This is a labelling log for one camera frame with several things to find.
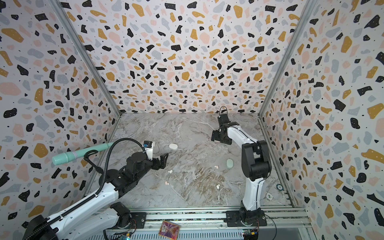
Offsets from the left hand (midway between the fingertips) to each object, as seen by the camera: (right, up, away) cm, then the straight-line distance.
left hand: (162, 150), depth 79 cm
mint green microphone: (-32, +1, -17) cm, 37 cm away
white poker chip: (+58, -26, +3) cm, 64 cm away
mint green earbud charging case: (+38, -10, +14) cm, 42 cm away
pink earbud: (+30, -12, +13) cm, 35 cm away
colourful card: (+6, -36, -9) cm, 37 cm away
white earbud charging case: (+2, -1, +21) cm, 21 cm away
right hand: (+32, +7, +19) cm, 37 cm away
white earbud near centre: (+30, -21, +6) cm, 37 cm away
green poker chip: (+65, -22, +7) cm, 69 cm away
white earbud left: (+2, -14, +11) cm, 18 cm away
